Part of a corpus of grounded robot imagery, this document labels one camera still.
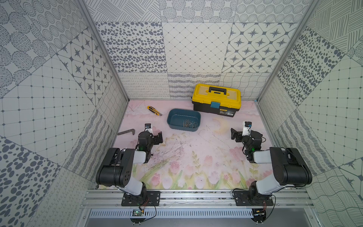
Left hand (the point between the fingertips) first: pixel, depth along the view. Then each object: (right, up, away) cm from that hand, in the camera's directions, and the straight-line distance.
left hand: (153, 131), depth 94 cm
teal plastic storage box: (+21, +7, +13) cm, 25 cm away
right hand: (+58, +1, 0) cm, 58 cm away
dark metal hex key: (-17, 0, +6) cm, 18 cm away
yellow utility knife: (-4, +14, +17) cm, 23 cm away
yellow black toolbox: (+44, +22, +4) cm, 50 cm away
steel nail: (+22, +4, +10) cm, 25 cm away
